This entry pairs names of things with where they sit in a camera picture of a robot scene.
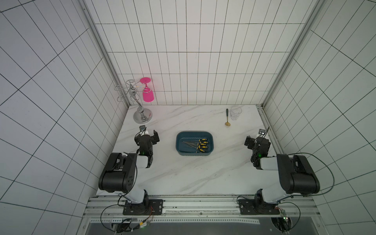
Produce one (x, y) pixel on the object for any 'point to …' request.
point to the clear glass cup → (235, 111)
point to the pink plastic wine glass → (148, 95)
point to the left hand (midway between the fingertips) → (147, 133)
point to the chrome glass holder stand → (142, 115)
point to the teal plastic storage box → (184, 149)
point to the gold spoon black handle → (227, 123)
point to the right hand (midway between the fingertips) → (252, 135)
